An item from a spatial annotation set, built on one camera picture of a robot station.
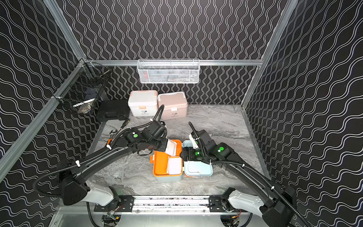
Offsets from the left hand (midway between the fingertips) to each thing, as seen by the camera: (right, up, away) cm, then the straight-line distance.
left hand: (166, 142), depth 75 cm
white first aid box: (-21, +25, +29) cm, 43 cm away
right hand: (+10, -6, -1) cm, 12 cm away
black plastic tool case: (-48, +20, +34) cm, 62 cm away
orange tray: (-4, -10, +3) cm, 11 cm away
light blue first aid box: (+14, -15, +3) cm, 20 cm away
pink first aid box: (+4, +23, +28) cm, 36 cm away
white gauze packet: (+4, -13, +2) cm, 14 cm away
